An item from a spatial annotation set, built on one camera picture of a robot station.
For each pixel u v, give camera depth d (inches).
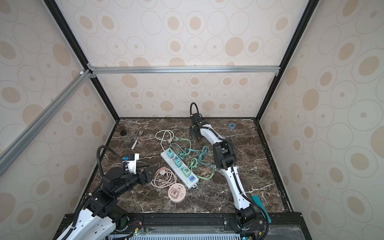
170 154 36.2
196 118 35.3
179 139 42.0
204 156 38.4
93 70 35.3
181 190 32.1
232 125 45.5
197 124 32.9
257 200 31.9
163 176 35.3
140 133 43.0
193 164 35.1
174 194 29.9
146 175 25.1
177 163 34.4
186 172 32.8
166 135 42.7
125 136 39.1
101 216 20.3
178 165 35.0
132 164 25.4
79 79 32.5
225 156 26.2
